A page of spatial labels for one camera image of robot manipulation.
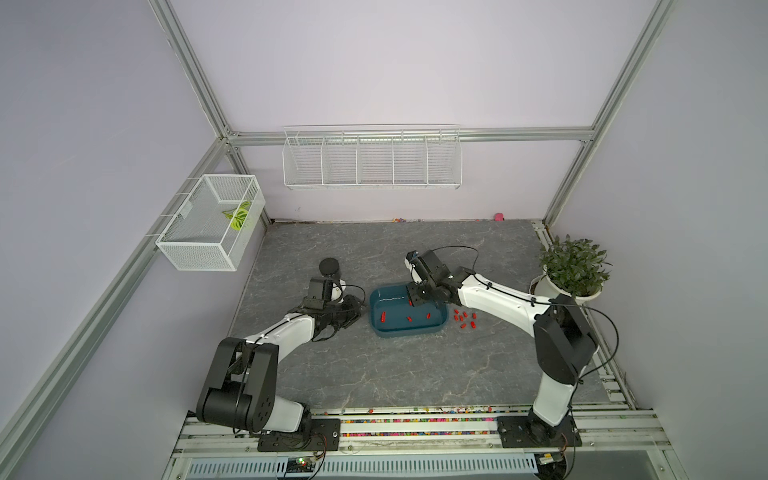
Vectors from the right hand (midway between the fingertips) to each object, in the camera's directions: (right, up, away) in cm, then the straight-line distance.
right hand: (411, 289), depth 90 cm
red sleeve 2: (+16, -12, +3) cm, 20 cm away
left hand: (-13, -6, -2) cm, 15 cm away
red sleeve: (+15, -8, +5) cm, 18 cm away
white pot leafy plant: (+45, +7, -8) cm, 46 cm away
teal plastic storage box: (-6, -8, +4) cm, 11 cm away
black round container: (-28, +7, +12) cm, 31 cm away
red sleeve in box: (-1, -10, +3) cm, 11 cm away
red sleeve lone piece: (+6, -9, +4) cm, 11 cm away
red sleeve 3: (+19, -12, +2) cm, 23 cm away
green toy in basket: (-48, +22, -9) cm, 54 cm away
